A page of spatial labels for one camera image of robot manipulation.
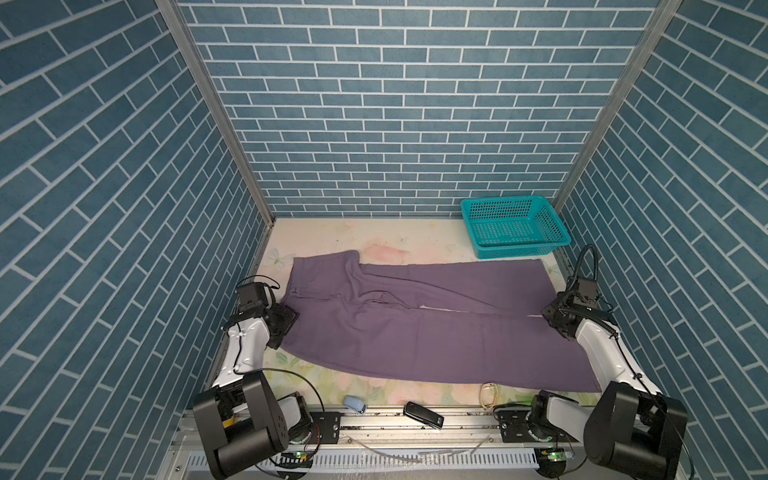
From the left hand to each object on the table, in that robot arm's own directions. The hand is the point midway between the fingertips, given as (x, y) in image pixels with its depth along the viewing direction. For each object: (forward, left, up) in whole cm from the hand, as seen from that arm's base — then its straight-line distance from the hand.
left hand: (291, 317), depth 87 cm
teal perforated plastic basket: (+42, -78, -4) cm, 88 cm away
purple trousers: (+1, -57, -5) cm, 57 cm away
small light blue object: (-22, -20, -2) cm, 30 cm away
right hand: (0, -77, +4) cm, 77 cm away
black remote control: (-26, -37, -2) cm, 45 cm away
